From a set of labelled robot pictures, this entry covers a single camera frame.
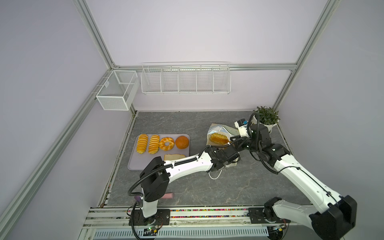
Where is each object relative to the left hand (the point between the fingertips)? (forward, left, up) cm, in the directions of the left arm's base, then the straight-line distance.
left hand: (214, 157), depth 81 cm
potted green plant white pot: (+25, -38, +3) cm, 46 cm away
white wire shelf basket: (+50, +14, +18) cm, 54 cm away
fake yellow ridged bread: (+14, +37, -10) cm, 41 cm away
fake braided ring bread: (+16, +32, -11) cm, 37 cm away
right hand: (+5, -9, +9) cm, 14 cm away
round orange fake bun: (+16, +18, -8) cm, 25 cm away
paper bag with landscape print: (+14, -8, +5) cm, 17 cm away
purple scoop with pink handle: (-16, +27, -8) cm, 33 cm away
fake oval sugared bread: (+17, -6, -8) cm, 20 cm away
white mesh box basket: (+45, +59, +13) cm, 75 cm away
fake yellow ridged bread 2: (+19, +45, -10) cm, 50 cm away
